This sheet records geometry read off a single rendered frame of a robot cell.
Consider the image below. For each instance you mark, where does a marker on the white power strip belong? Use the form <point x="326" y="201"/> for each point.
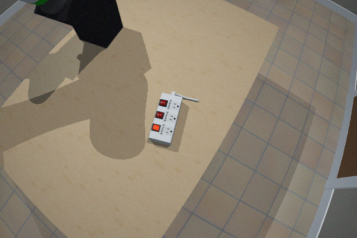
<point x="166" y="116"/>

